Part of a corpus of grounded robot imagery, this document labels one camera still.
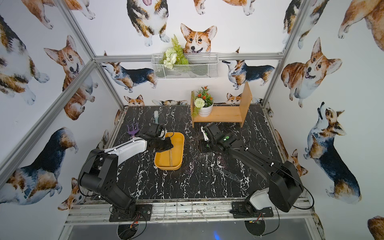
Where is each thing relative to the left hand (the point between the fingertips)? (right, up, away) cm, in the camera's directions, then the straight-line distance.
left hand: (172, 141), depth 93 cm
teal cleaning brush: (-17, +17, +22) cm, 33 cm away
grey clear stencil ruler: (+35, -18, -7) cm, 40 cm away
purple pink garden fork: (-30, +5, +13) cm, 33 cm away
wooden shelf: (+39, +17, +15) cm, 45 cm away
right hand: (+19, +2, -11) cm, 22 cm away
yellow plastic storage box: (+1, -9, -5) cm, 11 cm away
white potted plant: (+19, +24, 0) cm, 31 cm away
